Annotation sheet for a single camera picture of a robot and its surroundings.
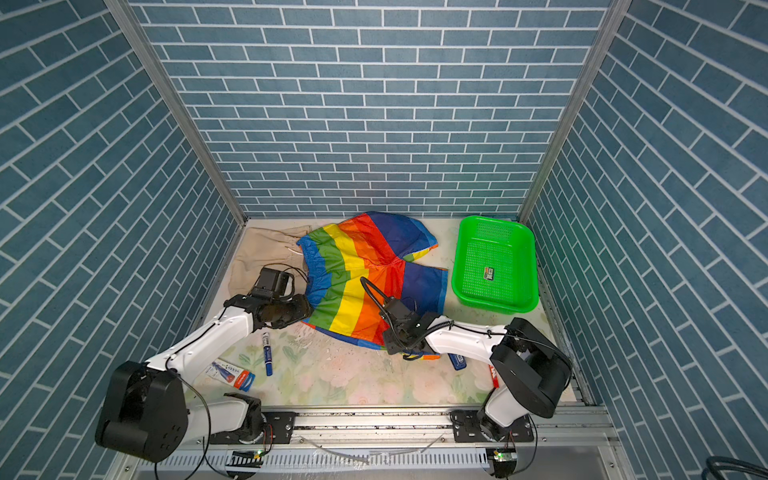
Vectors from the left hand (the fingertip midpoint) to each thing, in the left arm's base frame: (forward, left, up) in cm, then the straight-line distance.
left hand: (309, 309), depth 87 cm
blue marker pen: (-11, +11, -6) cm, 17 cm away
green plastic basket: (+20, -62, -6) cm, 65 cm away
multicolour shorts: (+19, -12, -4) cm, 23 cm away
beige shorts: (+29, +22, -6) cm, 37 cm away
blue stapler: (-15, -43, -4) cm, 46 cm away
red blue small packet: (-17, +18, -6) cm, 26 cm away
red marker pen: (-18, -53, -6) cm, 56 cm away
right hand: (-7, -23, -4) cm, 24 cm away
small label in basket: (+17, -59, -6) cm, 62 cm away
